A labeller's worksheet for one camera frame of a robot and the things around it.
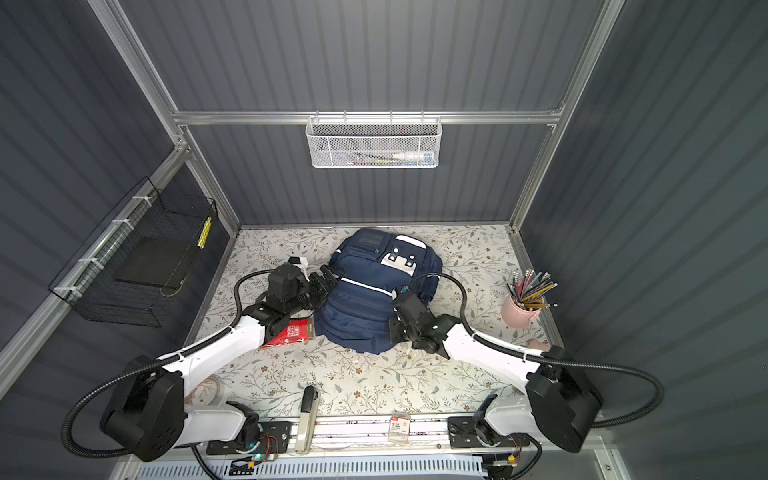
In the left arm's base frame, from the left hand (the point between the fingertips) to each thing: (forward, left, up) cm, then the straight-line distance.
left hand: (342, 278), depth 83 cm
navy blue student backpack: (+9, -9, -6) cm, 14 cm away
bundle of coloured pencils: (-3, -55, -6) cm, 55 cm away
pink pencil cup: (-10, -50, -10) cm, 52 cm away
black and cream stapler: (-32, +9, -14) cm, 36 cm away
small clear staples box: (-35, -14, -15) cm, 41 cm away
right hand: (-11, -14, -9) cm, 20 cm away
